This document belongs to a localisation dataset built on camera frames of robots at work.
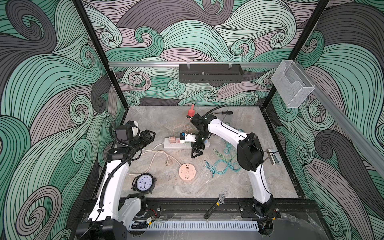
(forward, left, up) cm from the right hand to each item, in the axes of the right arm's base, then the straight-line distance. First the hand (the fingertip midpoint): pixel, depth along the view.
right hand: (193, 149), depth 88 cm
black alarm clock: (-19, +27, -4) cm, 33 cm away
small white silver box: (-2, -50, -6) cm, 51 cm away
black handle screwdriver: (+38, -28, -9) cm, 48 cm away
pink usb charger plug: (+6, +13, 0) cm, 15 cm away
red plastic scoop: (+35, +2, -6) cm, 36 cm away
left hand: (+1, +22, +15) cm, 27 cm away
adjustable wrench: (-27, -14, -7) cm, 31 cm away
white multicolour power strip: (+6, +9, -4) cm, 12 cm away
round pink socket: (-12, +4, -4) cm, 14 cm away
